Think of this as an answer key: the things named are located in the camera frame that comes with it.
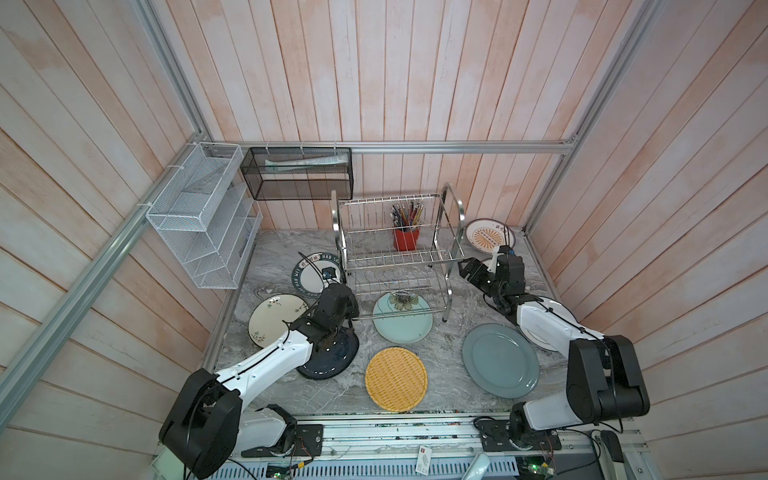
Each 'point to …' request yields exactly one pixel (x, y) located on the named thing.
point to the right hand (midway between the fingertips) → (466, 266)
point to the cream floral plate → (270, 316)
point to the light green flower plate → (402, 317)
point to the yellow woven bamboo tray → (397, 379)
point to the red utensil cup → (405, 240)
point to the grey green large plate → (502, 360)
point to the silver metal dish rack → (364, 231)
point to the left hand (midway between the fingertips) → (350, 300)
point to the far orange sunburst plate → (485, 234)
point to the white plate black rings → (561, 309)
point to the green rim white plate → (307, 274)
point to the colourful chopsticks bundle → (407, 214)
